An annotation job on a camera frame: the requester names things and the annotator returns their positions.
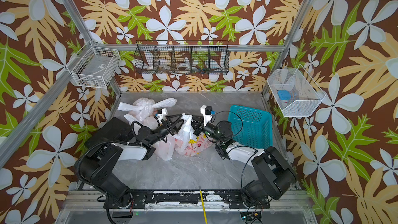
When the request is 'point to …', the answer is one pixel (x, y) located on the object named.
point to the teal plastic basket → (251, 126)
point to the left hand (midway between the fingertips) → (183, 117)
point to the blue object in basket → (284, 95)
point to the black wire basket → (182, 57)
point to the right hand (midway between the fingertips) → (186, 117)
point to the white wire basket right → (294, 93)
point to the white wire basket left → (93, 67)
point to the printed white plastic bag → (144, 109)
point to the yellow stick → (201, 195)
